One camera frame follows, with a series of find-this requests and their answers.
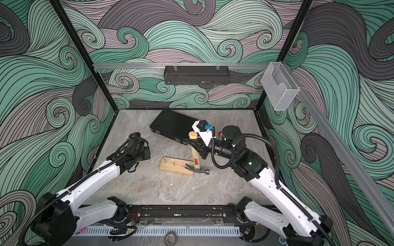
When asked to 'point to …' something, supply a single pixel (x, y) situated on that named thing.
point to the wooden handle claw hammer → (195, 167)
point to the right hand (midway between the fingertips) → (187, 138)
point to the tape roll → (170, 238)
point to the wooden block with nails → (175, 165)
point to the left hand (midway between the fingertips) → (147, 149)
